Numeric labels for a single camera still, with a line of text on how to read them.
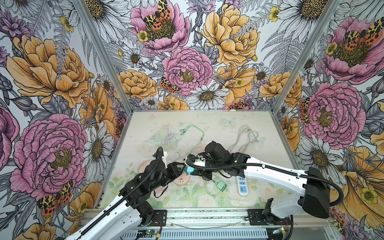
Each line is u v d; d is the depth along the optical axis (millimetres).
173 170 638
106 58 898
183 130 1088
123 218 580
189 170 701
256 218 737
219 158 578
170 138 999
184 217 761
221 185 819
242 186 816
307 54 890
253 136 1078
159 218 736
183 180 837
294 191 444
